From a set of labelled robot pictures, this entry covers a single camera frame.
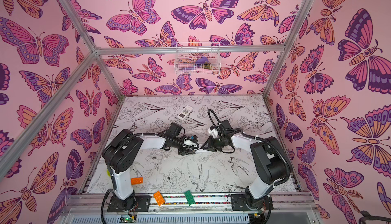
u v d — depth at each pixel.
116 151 0.48
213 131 0.87
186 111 1.09
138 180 0.81
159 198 0.75
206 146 0.83
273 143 0.48
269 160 0.46
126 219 0.72
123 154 0.51
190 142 0.81
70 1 0.75
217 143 0.79
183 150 0.83
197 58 0.96
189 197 0.74
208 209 0.73
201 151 0.90
